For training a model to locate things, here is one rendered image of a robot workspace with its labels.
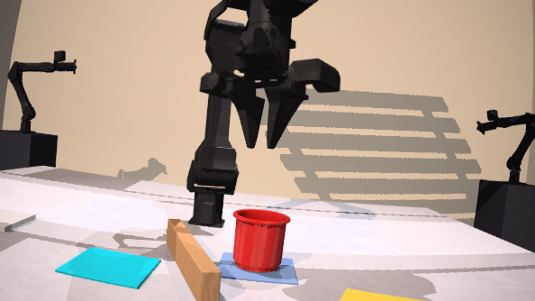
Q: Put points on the yellow flat block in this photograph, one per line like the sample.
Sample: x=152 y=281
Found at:
x=356 y=295

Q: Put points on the light brown wooden beam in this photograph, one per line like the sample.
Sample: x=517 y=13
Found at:
x=200 y=273

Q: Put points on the red plastic cup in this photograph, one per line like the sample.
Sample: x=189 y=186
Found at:
x=259 y=239

